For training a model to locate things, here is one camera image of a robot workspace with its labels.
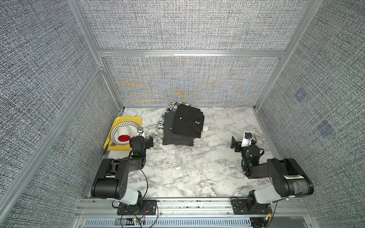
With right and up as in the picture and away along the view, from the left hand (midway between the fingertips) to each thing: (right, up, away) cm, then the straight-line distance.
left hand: (144, 134), depth 93 cm
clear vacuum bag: (+28, -21, -7) cm, 36 cm away
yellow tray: (-25, -8, +4) cm, 26 cm away
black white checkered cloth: (+17, +20, +23) cm, 35 cm away
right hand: (+63, +1, -3) cm, 63 cm away
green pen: (-26, -10, +1) cm, 28 cm away
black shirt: (+30, +9, +13) cm, 34 cm away
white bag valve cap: (+42, +4, +13) cm, 44 cm away
